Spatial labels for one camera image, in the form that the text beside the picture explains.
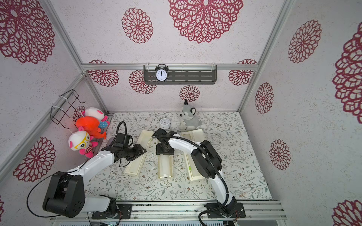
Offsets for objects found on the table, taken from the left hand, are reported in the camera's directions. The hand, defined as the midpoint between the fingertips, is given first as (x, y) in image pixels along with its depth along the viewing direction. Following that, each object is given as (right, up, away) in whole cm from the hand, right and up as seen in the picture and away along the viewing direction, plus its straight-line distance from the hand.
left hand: (144, 152), depth 88 cm
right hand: (+9, 0, +5) cm, 10 cm away
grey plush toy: (+29, +20, +14) cm, 38 cm away
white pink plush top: (-35, +26, +6) cm, 45 cm away
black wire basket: (-41, +30, -11) cm, 52 cm away
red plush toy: (-34, +17, +1) cm, 39 cm away
